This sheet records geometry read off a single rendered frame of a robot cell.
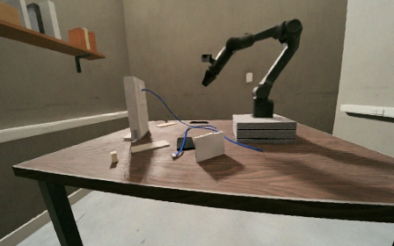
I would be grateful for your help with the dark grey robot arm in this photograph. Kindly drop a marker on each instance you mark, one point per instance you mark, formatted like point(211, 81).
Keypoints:
point(291, 31)

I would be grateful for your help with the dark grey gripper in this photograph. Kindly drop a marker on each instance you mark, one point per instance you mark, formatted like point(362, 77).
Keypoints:
point(209, 75)

